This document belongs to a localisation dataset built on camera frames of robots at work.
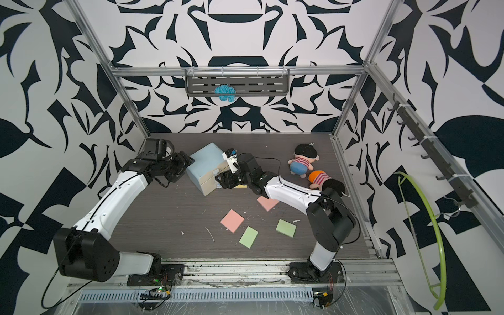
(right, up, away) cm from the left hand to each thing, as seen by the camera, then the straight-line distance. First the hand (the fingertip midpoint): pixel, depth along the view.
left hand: (189, 161), depth 83 cm
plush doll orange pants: (+57, -9, +11) cm, 58 cm away
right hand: (+13, -5, +1) cm, 14 cm away
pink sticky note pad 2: (+17, -26, +5) cm, 32 cm away
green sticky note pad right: (+41, -29, +3) cm, 50 cm away
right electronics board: (+52, -49, -11) cm, 72 cm away
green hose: (+75, -35, -31) cm, 89 cm away
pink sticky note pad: (+33, -20, +10) cm, 40 cm away
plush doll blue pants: (+52, +2, +19) cm, 56 cm away
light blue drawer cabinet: (+7, -1, +5) cm, 8 cm away
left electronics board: (-10, -48, -10) cm, 50 cm away
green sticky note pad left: (+25, -32, +1) cm, 40 cm away
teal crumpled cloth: (+14, +32, +7) cm, 36 cm away
